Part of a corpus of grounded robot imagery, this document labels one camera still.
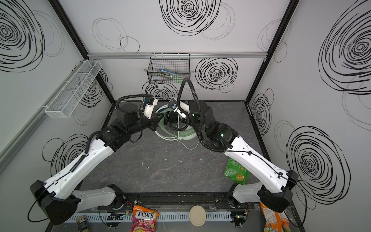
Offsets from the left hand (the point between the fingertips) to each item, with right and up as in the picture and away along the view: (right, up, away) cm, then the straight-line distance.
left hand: (163, 113), depth 69 cm
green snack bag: (+39, -33, +10) cm, 52 cm away
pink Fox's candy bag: (-9, -49, -2) cm, 50 cm away
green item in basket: (+6, +21, +18) cm, 28 cm away
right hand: (+12, +6, -8) cm, 15 cm away
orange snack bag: (+52, -49, -4) cm, 72 cm away
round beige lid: (+16, -46, -4) cm, 49 cm away
